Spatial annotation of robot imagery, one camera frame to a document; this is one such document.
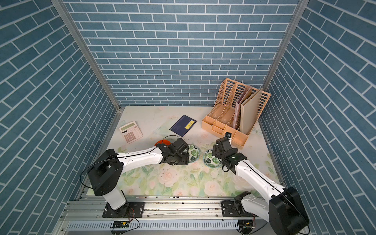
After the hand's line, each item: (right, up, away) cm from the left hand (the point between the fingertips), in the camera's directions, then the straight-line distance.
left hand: (188, 162), depth 86 cm
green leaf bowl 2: (+13, 0, +4) cm, 14 cm away
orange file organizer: (+21, +25, +15) cm, 36 cm away
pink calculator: (-42, +17, +15) cm, 47 cm away
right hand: (+21, +8, 0) cm, 22 cm away
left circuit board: (-32, -27, -15) cm, 44 cm away
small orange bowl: (-17, +11, +7) cm, 22 cm away
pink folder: (+30, +26, +5) cm, 40 cm away
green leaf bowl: (+3, +4, +7) cm, 8 cm away
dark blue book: (-6, +21, +22) cm, 31 cm away
